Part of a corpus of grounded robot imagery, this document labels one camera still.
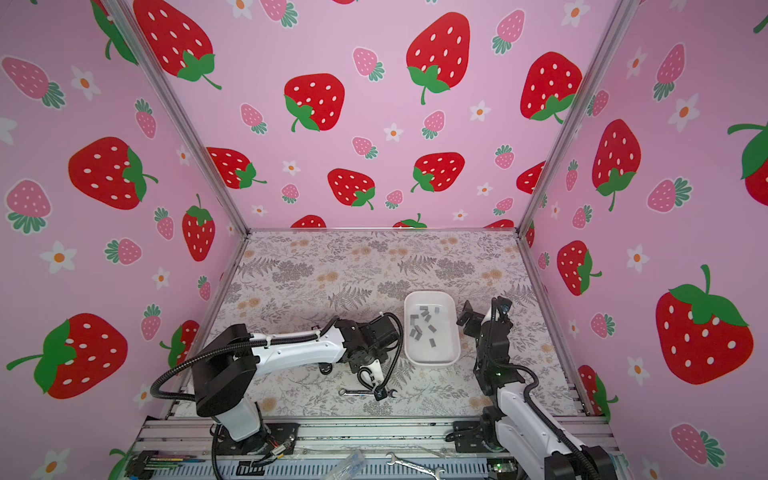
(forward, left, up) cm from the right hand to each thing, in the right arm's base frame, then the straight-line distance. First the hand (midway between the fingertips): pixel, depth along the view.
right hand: (480, 306), depth 84 cm
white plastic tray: (-11, +17, -10) cm, 22 cm away
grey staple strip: (-7, +13, -12) cm, 19 cm away
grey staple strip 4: (+5, +12, -13) cm, 18 cm away
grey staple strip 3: (+4, +15, -13) cm, 21 cm away
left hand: (-12, +28, -9) cm, 32 cm away
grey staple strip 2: (-2, +13, -12) cm, 18 cm away
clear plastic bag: (-41, +31, -11) cm, 53 cm away
